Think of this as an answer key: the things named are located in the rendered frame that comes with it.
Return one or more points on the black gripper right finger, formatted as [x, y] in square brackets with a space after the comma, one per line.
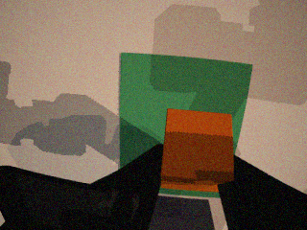
[255, 200]

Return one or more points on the orange l-shaped block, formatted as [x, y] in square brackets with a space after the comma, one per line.
[198, 150]

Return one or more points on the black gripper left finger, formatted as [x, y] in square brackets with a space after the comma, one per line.
[123, 200]

